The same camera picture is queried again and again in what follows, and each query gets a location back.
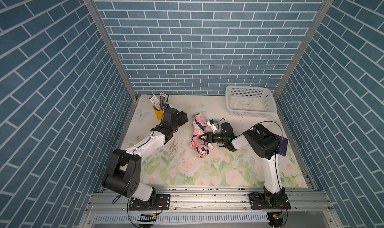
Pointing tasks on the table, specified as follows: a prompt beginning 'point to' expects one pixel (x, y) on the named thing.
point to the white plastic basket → (250, 101)
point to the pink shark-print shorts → (199, 125)
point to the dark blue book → (282, 148)
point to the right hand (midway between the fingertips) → (201, 138)
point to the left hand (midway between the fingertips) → (188, 116)
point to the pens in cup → (163, 98)
